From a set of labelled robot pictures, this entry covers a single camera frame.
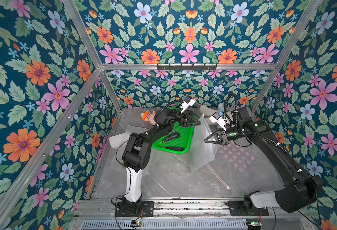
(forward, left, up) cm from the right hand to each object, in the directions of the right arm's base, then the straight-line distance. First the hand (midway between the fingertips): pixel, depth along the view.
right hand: (209, 137), depth 67 cm
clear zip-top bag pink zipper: (-8, -9, -30) cm, 32 cm away
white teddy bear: (+38, -5, -21) cm, 44 cm away
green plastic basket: (+14, +15, -30) cm, 36 cm away
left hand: (+6, +5, +2) cm, 8 cm away
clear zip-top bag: (-5, +4, -6) cm, 9 cm away
